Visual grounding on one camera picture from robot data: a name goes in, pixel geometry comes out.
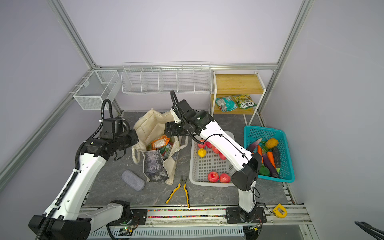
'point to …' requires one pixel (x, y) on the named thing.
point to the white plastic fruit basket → (210, 170)
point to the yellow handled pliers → (182, 182)
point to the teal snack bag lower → (226, 103)
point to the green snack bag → (244, 101)
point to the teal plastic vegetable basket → (253, 133)
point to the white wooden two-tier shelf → (236, 84)
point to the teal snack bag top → (165, 150)
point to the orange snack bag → (157, 144)
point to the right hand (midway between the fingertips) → (171, 131)
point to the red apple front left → (213, 177)
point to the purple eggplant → (273, 171)
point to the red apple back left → (201, 146)
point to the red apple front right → (224, 178)
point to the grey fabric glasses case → (133, 180)
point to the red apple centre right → (222, 156)
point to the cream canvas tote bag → (149, 127)
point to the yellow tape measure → (280, 211)
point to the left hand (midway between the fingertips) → (138, 138)
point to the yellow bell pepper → (272, 143)
